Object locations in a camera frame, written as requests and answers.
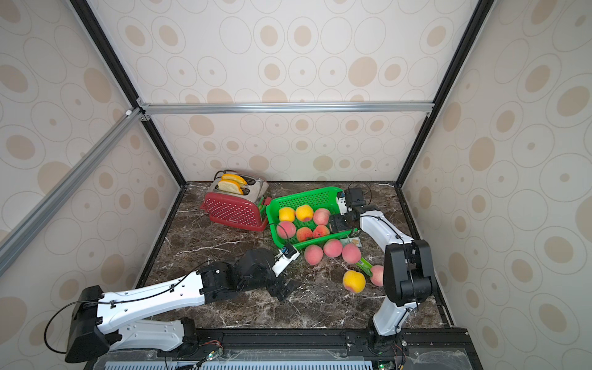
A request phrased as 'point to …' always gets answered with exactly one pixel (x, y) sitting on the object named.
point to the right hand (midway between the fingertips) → (339, 222)
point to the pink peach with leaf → (377, 277)
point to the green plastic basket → (324, 199)
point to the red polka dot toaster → (237, 200)
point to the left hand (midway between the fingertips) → (297, 274)
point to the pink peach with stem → (286, 230)
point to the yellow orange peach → (354, 281)
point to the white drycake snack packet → (351, 240)
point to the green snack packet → (365, 266)
